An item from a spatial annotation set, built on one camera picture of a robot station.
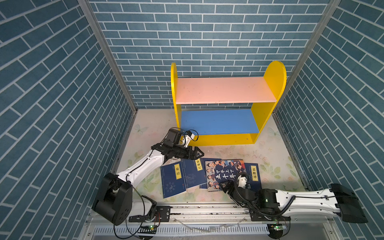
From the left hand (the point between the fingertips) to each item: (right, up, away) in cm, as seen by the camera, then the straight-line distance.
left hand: (198, 154), depth 80 cm
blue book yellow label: (-15, -15, +5) cm, 22 cm away
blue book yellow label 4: (+32, -11, +8) cm, 35 cm away
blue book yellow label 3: (+4, -18, +1) cm, 18 cm away
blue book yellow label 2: (-2, -12, +8) cm, 14 cm away
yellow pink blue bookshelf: (+19, +25, +20) cm, 37 cm away
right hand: (+11, -17, -3) cm, 21 cm away
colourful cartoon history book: (+12, -11, +4) cm, 17 cm away
